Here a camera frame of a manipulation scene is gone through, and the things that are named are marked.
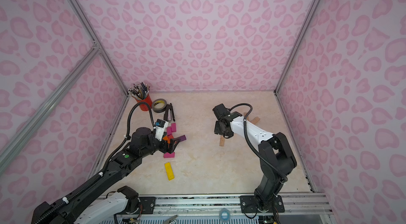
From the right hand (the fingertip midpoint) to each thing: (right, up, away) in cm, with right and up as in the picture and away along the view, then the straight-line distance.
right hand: (219, 130), depth 91 cm
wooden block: (+2, -7, +4) cm, 8 cm away
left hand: (-22, -2, -12) cm, 25 cm away
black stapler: (-34, +13, +19) cm, 41 cm away
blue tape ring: (+2, -34, -18) cm, 38 cm away
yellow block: (-27, -20, -7) cm, 34 cm away
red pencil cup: (-50, +13, +17) cm, 54 cm away
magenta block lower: (-28, -14, -2) cm, 31 cm away
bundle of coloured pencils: (-49, +24, +9) cm, 55 cm away
